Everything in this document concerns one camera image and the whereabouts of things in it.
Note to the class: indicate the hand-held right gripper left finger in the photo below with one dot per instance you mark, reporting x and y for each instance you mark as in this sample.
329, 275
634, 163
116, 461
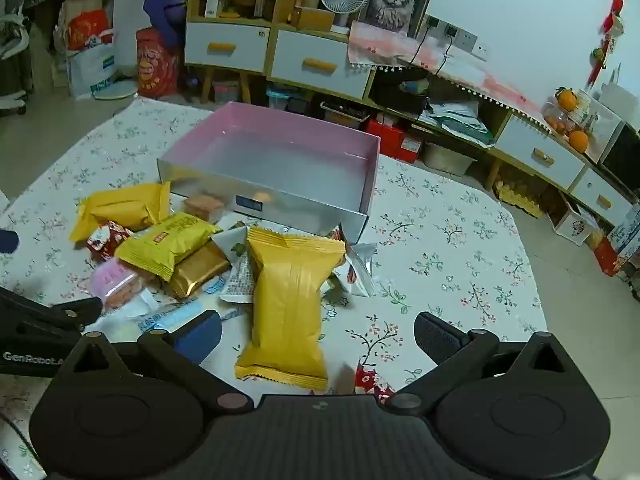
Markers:
200, 337

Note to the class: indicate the blue white snack packet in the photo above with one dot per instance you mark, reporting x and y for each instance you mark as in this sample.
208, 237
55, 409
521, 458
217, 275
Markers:
165, 316

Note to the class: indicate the clear wafer packet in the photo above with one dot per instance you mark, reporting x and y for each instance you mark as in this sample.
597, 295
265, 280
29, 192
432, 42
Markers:
202, 206

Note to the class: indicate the white plastic basin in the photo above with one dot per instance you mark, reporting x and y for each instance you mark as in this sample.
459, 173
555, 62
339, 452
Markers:
447, 158

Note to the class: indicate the wall socket row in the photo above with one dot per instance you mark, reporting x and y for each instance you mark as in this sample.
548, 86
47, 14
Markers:
467, 40

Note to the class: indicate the black bag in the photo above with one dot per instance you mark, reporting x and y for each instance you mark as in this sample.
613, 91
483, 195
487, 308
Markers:
400, 92

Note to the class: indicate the red plastic bag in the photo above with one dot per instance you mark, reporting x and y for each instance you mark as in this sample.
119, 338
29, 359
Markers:
87, 27

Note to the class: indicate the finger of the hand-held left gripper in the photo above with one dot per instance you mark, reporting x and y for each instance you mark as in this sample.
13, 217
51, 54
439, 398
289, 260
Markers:
60, 315
7, 242

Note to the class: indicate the orange fruit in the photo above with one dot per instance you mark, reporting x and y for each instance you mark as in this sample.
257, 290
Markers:
567, 100
579, 141

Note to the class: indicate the pink snack packet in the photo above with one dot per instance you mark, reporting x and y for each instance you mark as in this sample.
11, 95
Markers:
112, 282

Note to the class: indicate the purple plush toy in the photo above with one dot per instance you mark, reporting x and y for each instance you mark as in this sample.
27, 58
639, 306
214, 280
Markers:
165, 5

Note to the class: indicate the white cabinet drawer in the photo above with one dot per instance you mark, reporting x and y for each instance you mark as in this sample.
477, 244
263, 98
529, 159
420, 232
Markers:
600, 200
540, 155
227, 47
320, 62

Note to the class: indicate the silver foil snack packet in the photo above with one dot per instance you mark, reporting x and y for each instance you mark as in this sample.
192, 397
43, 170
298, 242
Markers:
361, 270

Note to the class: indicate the gold foil snack packet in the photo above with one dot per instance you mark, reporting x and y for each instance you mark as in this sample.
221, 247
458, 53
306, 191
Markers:
197, 270

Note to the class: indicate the brown cardboard box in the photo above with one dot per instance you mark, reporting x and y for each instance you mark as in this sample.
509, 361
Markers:
315, 18

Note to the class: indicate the floral tablecloth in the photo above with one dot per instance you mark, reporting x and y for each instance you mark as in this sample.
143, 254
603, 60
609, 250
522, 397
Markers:
450, 260

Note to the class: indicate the white green snack packet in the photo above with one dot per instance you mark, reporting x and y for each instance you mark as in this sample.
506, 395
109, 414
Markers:
232, 245
240, 280

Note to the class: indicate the red white snack packet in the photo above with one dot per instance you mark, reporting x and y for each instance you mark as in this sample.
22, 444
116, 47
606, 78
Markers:
102, 240

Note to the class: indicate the red boxes under cabinet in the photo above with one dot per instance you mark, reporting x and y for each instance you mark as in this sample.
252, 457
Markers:
395, 137

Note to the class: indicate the white microwave oven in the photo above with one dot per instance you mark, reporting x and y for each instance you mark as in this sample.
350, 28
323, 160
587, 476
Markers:
622, 157

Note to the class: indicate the silver pink cardboard box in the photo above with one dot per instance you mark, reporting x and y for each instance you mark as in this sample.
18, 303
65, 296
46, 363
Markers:
280, 160

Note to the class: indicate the white patterned box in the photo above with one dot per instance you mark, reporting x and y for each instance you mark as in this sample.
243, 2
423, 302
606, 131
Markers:
575, 222

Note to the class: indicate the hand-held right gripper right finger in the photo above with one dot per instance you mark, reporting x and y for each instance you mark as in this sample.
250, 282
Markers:
437, 337

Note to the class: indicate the plain yellow snack packet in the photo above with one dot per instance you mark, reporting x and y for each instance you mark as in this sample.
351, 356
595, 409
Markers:
285, 305
120, 207

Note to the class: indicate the small red snack packet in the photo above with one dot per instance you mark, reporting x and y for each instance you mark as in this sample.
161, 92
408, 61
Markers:
339, 236
372, 382

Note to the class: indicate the white yellow snack packet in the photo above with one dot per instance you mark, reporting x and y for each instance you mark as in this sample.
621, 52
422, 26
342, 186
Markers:
122, 330

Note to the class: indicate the red hanging decoration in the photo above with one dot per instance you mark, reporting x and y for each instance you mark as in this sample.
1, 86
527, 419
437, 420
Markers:
612, 25

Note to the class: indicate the pile of papers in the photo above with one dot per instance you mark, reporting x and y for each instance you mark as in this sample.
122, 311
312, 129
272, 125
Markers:
450, 117

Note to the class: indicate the red printed bag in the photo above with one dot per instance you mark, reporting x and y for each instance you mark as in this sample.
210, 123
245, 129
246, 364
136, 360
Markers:
155, 67

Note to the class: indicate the yellow printed snack packet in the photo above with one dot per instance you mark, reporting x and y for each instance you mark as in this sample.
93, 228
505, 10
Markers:
165, 247

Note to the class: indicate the white shopping bag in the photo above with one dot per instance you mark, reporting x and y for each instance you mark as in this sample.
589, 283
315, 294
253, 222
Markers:
90, 72

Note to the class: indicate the pink runner cloth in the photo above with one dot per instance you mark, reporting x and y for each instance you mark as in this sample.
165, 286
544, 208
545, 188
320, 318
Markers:
390, 45

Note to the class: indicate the yellow egg tray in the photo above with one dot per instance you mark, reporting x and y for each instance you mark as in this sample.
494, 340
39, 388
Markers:
520, 196

